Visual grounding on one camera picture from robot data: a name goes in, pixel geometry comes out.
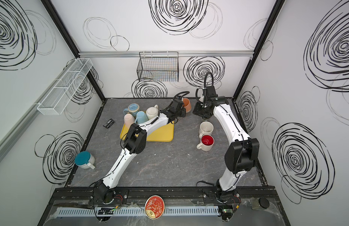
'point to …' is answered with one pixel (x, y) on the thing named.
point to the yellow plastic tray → (166, 134)
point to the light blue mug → (141, 117)
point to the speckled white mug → (206, 128)
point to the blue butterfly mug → (132, 109)
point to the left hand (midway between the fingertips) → (186, 108)
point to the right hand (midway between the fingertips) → (193, 111)
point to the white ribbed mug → (152, 112)
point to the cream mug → (207, 141)
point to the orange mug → (187, 105)
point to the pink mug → (129, 120)
